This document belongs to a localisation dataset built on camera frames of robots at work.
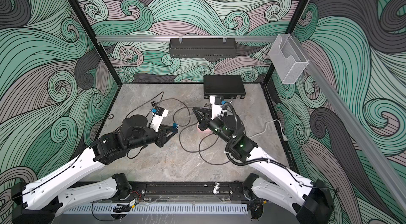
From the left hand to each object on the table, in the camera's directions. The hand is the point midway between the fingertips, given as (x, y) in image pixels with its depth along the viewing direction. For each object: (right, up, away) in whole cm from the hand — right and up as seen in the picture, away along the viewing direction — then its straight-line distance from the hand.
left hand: (175, 128), depth 64 cm
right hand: (+7, +7, 0) cm, 10 cm away
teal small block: (-1, +1, +1) cm, 2 cm away
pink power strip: (+14, -7, +27) cm, 32 cm away
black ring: (-47, 0, +37) cm, 59 cm away
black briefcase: (+31, +21, +47) cm, 60 cm away
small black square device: (-22, +8, +43) cm, 49 cm away
